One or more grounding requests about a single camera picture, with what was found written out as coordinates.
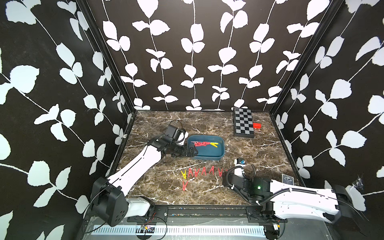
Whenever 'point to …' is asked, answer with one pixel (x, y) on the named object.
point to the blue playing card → (287, 179)
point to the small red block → (256, 125)
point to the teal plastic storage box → (219, 139)
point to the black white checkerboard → (243, 123)
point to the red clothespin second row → (184, 186)
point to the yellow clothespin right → (214, 144)
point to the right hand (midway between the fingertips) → (224, 175)
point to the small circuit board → (144, 230)
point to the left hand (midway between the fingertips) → (192, 151)
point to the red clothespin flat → (200, 143)
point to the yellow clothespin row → (184, 175)
